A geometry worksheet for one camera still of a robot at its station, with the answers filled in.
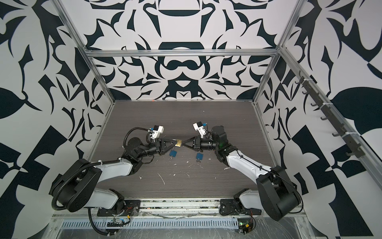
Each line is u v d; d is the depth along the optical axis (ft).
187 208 2.48
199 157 3.00
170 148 2.40
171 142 2.44
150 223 2.34
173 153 3.07
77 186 1.43
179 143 2.44
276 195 1.38
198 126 2.44
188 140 2.43
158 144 2.27
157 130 2.48
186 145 2.40
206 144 2.28
